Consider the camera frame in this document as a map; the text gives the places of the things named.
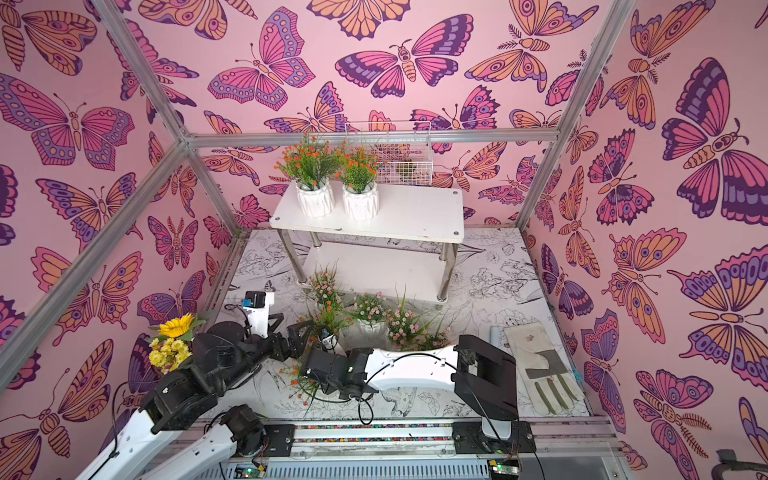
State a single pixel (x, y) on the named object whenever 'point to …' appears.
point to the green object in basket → (405, 169)
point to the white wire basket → (404, 150)
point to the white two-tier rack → (406, 246)
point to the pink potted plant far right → (435, 341)
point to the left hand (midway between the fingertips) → (301, 317)
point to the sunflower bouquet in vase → (173, 346)
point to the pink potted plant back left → (324, 286)
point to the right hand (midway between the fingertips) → (331, 366)
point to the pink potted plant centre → (370, 311)
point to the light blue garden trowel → (495, 336)
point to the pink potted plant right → (404, 323)
